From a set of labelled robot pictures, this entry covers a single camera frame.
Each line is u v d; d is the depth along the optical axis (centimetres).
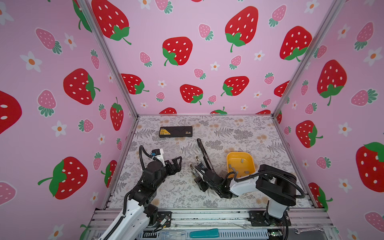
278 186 48
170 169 68
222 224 73
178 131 108
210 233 70
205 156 95
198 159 92
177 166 70
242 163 94
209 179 65
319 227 72
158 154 69
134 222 58
